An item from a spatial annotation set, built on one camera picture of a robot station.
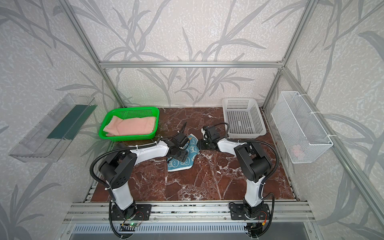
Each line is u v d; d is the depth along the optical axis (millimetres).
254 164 504
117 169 476
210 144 753
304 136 608
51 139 654
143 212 727
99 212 753
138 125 1050
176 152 722
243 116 1153
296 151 735
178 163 907
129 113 1195
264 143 492
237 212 730
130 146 533
